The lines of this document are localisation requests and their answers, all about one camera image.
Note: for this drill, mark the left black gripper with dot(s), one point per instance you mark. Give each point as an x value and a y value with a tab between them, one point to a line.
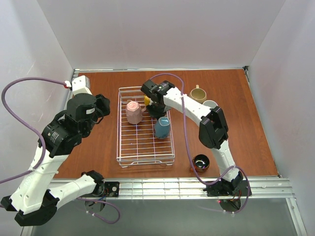
104	103

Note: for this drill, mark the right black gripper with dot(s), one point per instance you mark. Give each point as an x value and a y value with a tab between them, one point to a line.
157	109

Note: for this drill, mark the yellow mug black handle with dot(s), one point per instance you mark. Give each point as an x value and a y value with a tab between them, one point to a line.
147	100

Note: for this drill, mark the blue floral mug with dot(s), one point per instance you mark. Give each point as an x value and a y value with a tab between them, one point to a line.
162	128

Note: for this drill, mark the pale pink faceted mug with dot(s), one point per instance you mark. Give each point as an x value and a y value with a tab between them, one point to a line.
134	111

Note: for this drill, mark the salmon pink floral mug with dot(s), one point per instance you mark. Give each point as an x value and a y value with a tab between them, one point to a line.
210	103

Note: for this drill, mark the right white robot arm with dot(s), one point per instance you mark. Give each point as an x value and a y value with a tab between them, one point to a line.
212	134

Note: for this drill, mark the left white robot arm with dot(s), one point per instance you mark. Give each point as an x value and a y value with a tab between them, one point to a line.
34	201

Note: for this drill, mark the beige ceramic mug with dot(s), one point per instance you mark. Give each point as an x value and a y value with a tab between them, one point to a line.
198	94

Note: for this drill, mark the dark glossy orange mug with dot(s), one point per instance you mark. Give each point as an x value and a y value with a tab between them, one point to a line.
201	163

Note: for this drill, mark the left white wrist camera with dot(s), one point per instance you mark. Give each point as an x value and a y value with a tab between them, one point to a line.
79	85

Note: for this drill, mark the white wire dish rack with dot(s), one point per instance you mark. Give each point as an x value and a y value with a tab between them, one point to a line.
136	143

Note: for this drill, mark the aluminium front rail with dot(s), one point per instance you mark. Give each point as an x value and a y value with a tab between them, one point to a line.
190	188

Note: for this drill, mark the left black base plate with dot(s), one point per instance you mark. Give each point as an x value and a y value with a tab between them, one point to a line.
110	189

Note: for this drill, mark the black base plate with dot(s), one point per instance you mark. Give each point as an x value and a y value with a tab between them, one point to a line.
223	188
110	189

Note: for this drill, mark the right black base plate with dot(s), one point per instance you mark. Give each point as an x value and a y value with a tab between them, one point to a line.
223	188

